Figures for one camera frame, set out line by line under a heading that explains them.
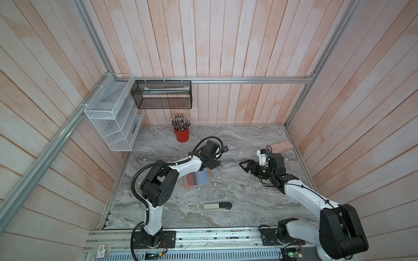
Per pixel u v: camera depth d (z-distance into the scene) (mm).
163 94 1036
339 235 411
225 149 837
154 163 483
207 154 742
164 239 727
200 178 926
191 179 931
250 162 777
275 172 673
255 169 763
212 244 730
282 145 1092
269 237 740
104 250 686
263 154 798
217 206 786
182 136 1112
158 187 503
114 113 688
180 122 1009
